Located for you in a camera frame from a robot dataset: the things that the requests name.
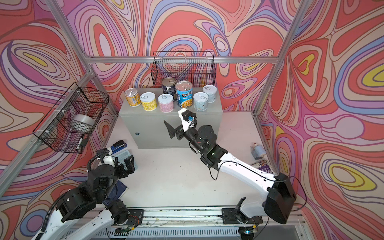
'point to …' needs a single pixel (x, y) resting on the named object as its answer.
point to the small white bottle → (258, 151)
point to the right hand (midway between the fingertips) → (175, 119)
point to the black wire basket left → (71, 122)
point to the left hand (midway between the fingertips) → (128, 158)
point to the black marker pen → (80, 142)
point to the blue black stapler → (118, 146)
